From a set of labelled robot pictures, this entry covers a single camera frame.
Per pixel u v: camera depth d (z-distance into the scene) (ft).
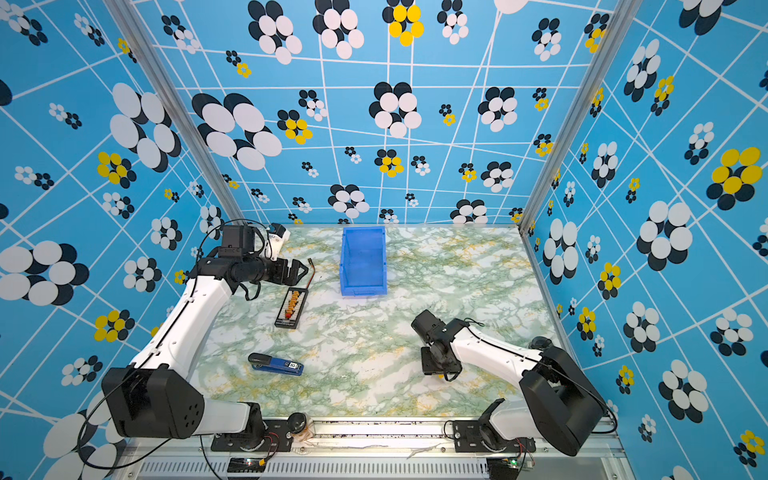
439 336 2.06
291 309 3.14
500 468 2.28
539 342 2.57
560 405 1.36
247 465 2.37
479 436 2.14
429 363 2.48
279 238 2.38
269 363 2.70
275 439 2.37
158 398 1.32
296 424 2.20
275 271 2.36
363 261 3.58
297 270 2.40
